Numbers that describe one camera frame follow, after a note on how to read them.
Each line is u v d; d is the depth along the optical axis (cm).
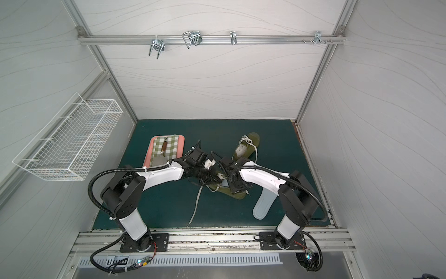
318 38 77
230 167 63
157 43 78
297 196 45
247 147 99
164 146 105
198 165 75
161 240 74
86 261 64
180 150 105
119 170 47
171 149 104
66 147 68
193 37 77
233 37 78
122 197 47
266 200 84
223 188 85
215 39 78
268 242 75
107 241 76
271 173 52
